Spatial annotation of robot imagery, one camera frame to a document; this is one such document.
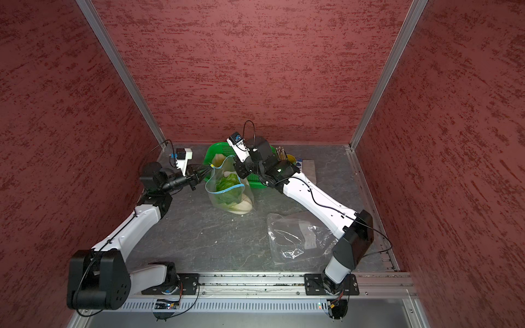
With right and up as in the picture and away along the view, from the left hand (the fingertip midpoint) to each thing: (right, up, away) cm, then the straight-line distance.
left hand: (212, 170), depth 75 cm
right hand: (+9, +3, -1) cm, 10 cm away
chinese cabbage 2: (+10, -13, +1) cm, 16 cm away
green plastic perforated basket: (-6, +7, +31) cm, 32 cm away
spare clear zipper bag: (+36, -29, +8) cm, 47 cm away
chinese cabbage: (+8, -6, -9) cm, 13 cm away
